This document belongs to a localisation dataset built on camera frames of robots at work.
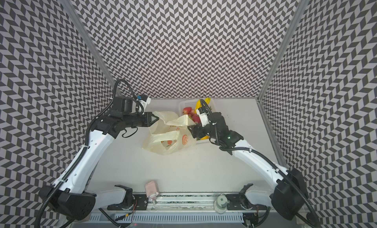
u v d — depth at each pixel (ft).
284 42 2.72
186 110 3.41
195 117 2.29
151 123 2.18
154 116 2.28
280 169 1.37
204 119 2.22
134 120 1.94
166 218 2.27
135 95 2.11
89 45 2.91
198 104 3.34
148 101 2.15
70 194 1.22
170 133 1.97
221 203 2.10
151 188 2.31
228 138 1.81
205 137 2.22
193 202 2.43
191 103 3.45
